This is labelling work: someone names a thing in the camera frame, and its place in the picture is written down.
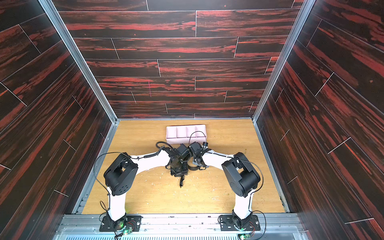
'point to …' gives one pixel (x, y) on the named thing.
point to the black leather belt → (191, 167)
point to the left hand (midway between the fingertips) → (188, 175)
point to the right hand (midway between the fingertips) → (202, 159)
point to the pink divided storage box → (186, 134)
